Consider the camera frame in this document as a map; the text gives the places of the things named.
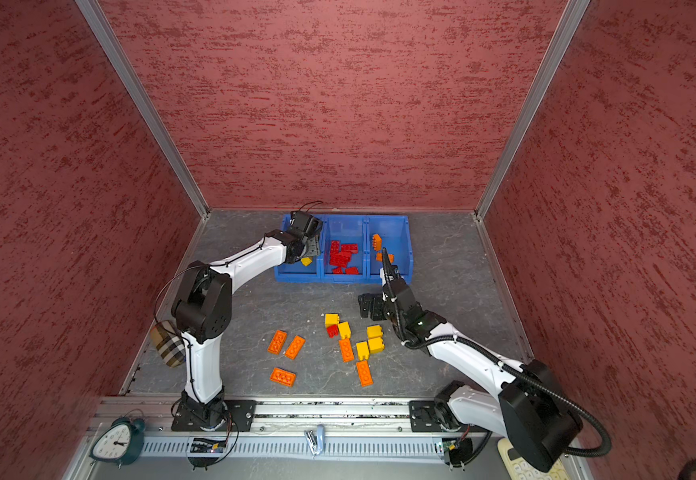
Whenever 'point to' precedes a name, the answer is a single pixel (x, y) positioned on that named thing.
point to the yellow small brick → (306, 261)
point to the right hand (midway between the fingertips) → (370, 303)
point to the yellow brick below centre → (345, 329)
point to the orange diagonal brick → (377, 242)
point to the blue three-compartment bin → (365, 266)
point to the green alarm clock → (120, 442)
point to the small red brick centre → (332, 330)
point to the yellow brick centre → (331, 319)
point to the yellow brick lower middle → (362, 350)
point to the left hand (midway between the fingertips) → (305, 250)
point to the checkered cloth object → (169, 343)
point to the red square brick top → (337, 270)
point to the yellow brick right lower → (376, 345)
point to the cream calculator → (519, 469)
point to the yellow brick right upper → (374, 331)
